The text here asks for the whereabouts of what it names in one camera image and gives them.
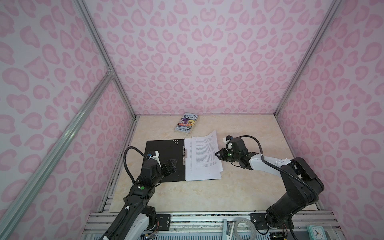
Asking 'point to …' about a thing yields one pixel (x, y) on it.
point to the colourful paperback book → (186, 123)
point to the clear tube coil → (254, 232)
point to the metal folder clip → (185, 155)
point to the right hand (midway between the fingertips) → (216, 153)
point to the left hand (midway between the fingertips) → (170, 161)
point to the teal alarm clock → (316, 232)
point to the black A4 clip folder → (169, 149)
